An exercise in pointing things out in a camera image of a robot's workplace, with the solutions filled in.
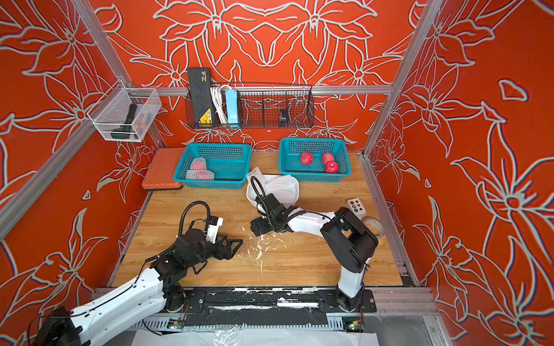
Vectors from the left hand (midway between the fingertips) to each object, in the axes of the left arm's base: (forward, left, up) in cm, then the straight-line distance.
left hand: (236, 239), depth 80 cm
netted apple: (+46, -28, -1) cm, 54 cm away
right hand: (+8, -6, -5) cm, 11 cm away
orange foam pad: (+32, +45, -4) cm, 55 cm away
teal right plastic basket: (+48, -20, -7) cm, 52 cm away
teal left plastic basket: (+46, +13, -7) cm, 48 cm away
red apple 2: (+40, -40, -1) cm, 57 cm away
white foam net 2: (+31, -4, +3) cm, 31 cm away
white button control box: (+21, -50, -5) cm, 55 cm away
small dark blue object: (+45, -16, +24) cm, 54 cm away
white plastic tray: (+25, -2, -6) cm, 25 cm away
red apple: (+48, -39, -2) cm, 62 cm away
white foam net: (+25, -17, 0) cm, 30 cm away
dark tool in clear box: (+30, +45, +26) cm, 60 cm away
